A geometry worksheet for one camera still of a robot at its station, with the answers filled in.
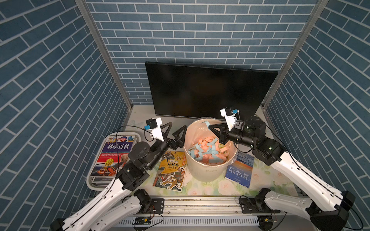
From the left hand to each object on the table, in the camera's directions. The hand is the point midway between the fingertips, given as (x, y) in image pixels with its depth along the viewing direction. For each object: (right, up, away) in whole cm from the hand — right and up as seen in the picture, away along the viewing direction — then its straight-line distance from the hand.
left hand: (184, 126), depth 59 cm
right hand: (+12, -1, +5) cm, 13 cm away
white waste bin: (+6, -3, +20) cm, 21 cm away
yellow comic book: (-9, -28, +26) cm, 39 cm away
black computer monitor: (+1, +25, +53) cm, 58 cm away
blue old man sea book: (+32, -28, +26) cm, 50 cm away
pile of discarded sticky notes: (+13, -15, +20) cm, 28 cm away
